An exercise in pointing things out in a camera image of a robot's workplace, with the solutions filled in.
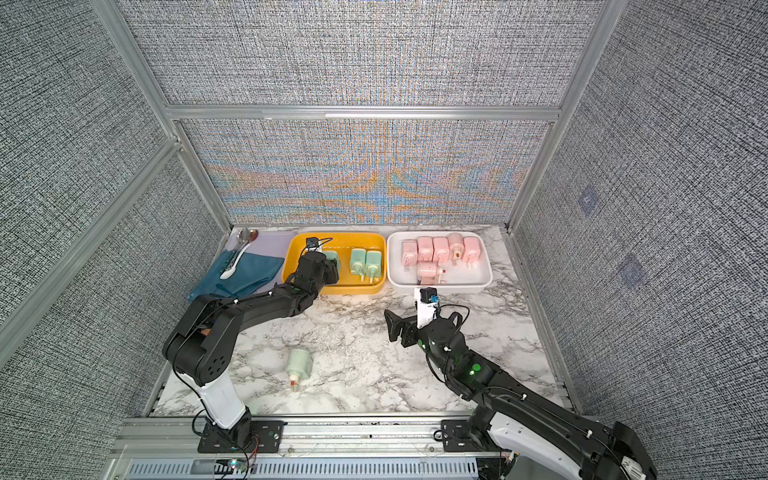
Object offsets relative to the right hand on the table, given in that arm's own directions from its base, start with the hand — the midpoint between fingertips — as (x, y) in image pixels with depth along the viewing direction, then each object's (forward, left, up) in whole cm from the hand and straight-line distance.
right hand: (401, 303), depth 75 cm
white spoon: (+24, +58, -20) cm, 66 cm away
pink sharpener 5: (+28, -26, -14) cm, 41 cm away
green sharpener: (+23, +13, -13) cm, 30 cm away
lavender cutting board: (+41, +64, -22) cm, 79 cm away
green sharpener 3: (-12, +26, -13) cm, 32 cm away
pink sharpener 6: (+19, -11, -14) cm, 26 cm away
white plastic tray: (+18, -2, -19) cm, 26 cm away
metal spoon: (+39, +57, -18) cm, 71 cm away
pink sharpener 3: (+28, -16, -14) cm, 35 cm away
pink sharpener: (+27, -5, -14) cm, 31 cm away
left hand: (+21, +20, -9) cm, 30 cm away
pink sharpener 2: (+29, -10, -14) cm, 34 cm away
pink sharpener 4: (+29, -21, -13) cm, 38 cm away
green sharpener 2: (+22, +8, -15) cm, 28 cm away
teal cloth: (+23, +51, -20) cm, 59 cm away
